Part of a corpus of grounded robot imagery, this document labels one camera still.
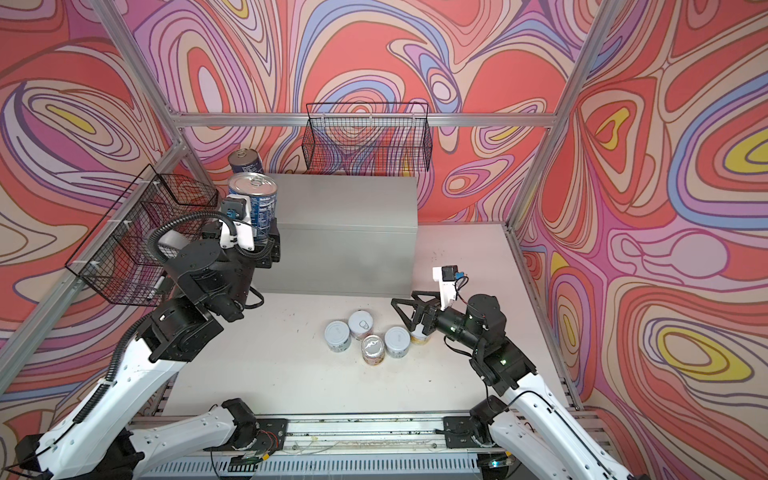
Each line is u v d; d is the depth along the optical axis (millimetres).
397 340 838
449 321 590
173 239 736
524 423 485
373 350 820
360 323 864
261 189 540
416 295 698
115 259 687
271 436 722
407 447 732
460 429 735
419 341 871
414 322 578
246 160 734
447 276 595
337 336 849
